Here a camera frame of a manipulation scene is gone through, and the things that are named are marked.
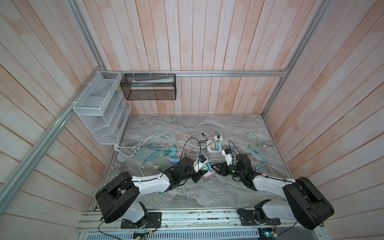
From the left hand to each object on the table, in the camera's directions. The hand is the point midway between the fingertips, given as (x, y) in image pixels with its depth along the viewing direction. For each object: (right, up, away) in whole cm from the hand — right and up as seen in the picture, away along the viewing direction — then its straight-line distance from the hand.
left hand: (203, 170), depth 82 cm
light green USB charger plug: (0, +3, -4) cm, 5 cm away
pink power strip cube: (+3, -3, +4) cm, 6 cm away
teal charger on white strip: (+10, +13, +12) cm, 20 cm away
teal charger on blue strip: (-18, +9, +8) cm, 22 cm away
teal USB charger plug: (+4, +1, +2) cm, 4 cm away
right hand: (+7, +2, +5) cm, 8 cm away
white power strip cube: (+5, +13, +15) cm, 21 cm away
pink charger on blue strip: (-15, +8, +8) cm, 18 cm away
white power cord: (-51, +8, +17) cm, 54 cm away
